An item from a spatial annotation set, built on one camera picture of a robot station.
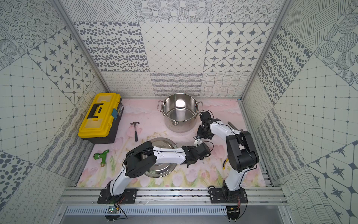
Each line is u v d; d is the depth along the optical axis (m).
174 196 0.76
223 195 0.73
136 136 0.98
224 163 0.86
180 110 1.08
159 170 0.81
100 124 0.84
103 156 0.88
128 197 0.73
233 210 0.72
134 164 0.50
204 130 0.70
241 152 0.48
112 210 0.71
